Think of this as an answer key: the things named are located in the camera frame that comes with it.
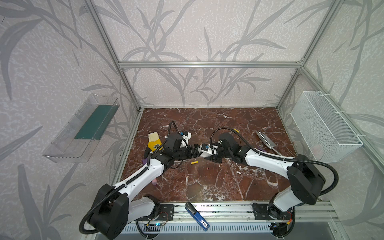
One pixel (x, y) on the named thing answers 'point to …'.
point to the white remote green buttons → (207, 150)
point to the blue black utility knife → (201, 220)
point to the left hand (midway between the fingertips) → (202, 147)
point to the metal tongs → (268, 142)
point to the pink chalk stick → (154, 181)
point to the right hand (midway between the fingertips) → (206, 146)
